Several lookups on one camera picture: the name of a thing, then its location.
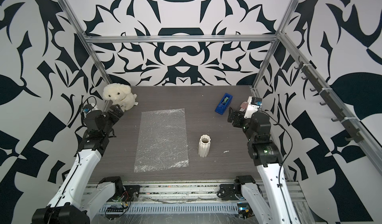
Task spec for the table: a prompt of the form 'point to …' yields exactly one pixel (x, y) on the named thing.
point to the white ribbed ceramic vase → (204, 145)
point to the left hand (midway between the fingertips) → (112, 108)
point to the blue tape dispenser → (224, 104)
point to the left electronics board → (114, 212)
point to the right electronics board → (244, 210)
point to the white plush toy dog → (121, 95)
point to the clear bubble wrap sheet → (162, 142)
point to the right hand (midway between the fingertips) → (236, 107)
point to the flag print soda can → (244, 105)
